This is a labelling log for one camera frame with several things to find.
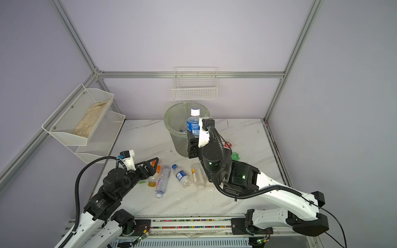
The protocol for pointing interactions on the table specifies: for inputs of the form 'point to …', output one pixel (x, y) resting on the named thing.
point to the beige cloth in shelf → (85, 126)
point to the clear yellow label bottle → (198, 176)
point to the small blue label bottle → (181, 176)
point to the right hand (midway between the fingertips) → (190, 133)
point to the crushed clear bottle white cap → (162, 181)
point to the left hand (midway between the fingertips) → (152, 163)
